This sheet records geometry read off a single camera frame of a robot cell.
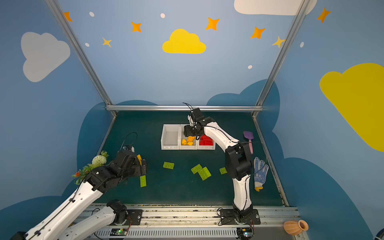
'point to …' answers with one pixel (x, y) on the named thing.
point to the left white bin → (170, 137)
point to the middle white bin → (182, 137)
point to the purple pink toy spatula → (249, 135)
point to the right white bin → (207, 147)
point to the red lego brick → (205, 140)
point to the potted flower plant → (98, 160)
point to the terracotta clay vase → (295, 227)
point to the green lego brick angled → (196, 168)
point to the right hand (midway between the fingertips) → (189, 130)
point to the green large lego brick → (204, 173)
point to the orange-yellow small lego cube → (190, 141)
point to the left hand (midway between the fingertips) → (142, 165)
